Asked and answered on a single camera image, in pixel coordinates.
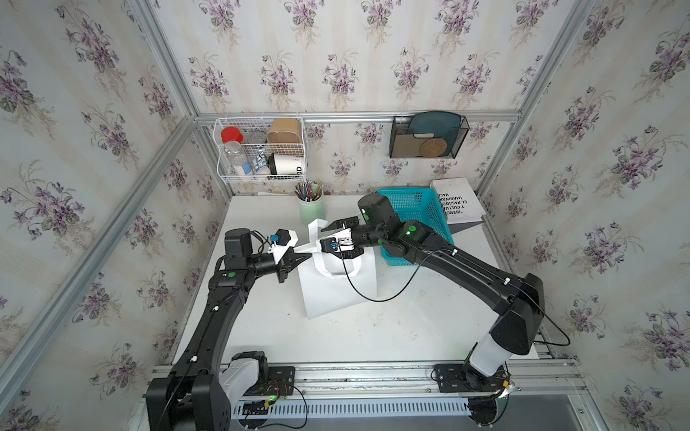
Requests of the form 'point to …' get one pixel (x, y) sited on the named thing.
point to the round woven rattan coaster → (433, 147)
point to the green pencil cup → (312, 210)
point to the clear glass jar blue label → (237, 162)
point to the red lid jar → (231, 134)
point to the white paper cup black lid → (285, 164)
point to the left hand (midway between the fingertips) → (311, 256)
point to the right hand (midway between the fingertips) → (328, 231)
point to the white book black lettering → (459, 199)
